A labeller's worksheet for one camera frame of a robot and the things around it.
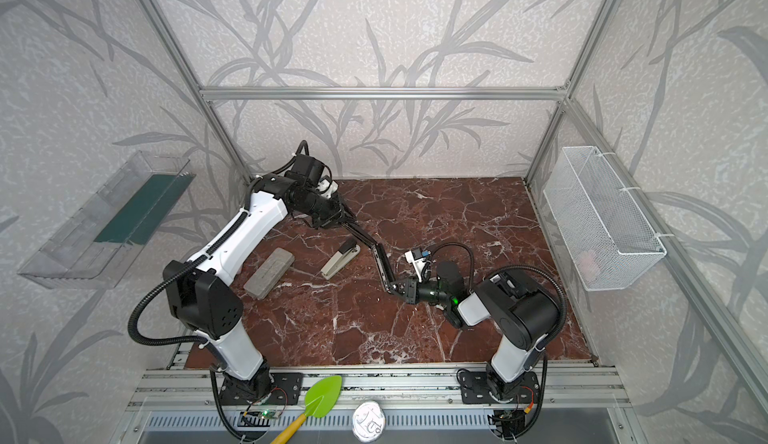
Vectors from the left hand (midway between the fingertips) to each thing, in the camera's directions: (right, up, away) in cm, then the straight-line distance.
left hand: (357, 208), depth 80 cm
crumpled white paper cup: (+5, -47, -15) cm, 50 cm away
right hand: (+8, -21, +3) cm, 23 cm away
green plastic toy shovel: (-8, -47, -8) cm, 48 cm away
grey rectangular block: (-29, -21, +9) cm, 37 cm away
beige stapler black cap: (-6, -15, +14) cm, 21 cm away
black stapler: (+7, -17, +3) cm, 19 cm away
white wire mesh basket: (+55, -5, -19) cm, 58 cm away
